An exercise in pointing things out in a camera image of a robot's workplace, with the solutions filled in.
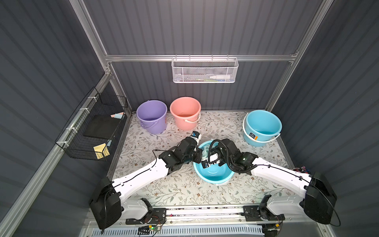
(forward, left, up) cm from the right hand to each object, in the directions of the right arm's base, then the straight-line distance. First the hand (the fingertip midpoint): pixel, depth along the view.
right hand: (212, 147), depth 81 cm
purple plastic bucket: (+34, +42, -9) cm, 55 cm away
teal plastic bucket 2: (-9, -3, -16) cm, 19 cm away
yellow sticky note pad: (-13, +48, +18) cm, 53 cm away
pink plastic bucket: (+38, +16, -9) cm, 42 cm away
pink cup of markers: (-11, -47, -3) cm, 48 cm away
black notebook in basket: (+4, +57, +13) cm, 59 cm away
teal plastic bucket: (+24, -37, -11) cm, 46 cm away
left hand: (-5, +5, +2) cm, 7 cm away
